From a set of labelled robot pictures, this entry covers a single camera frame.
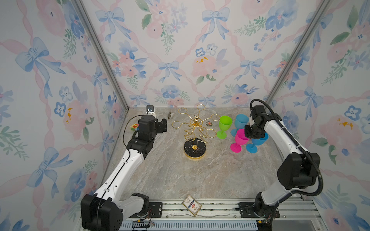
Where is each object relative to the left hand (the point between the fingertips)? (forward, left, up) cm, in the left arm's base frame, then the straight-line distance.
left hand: (156, 118), depth 78 cm
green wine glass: (+8, -41, -14) cm, 45 cm away
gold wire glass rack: (-3, -22, -21) cm, 30 cm away
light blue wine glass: (+11, -53, -16) cm, 56 cm away
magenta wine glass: (-6, -48, -13) cm, 50 cm away
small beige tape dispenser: (+25, -3, -25) cm, 36 cm away
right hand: (-2, -55, -13) cm, 57 cm away
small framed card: (-37, -19, -26) cm, 49 cm away
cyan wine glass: (-3, -61, -27) cm, 67 cm away
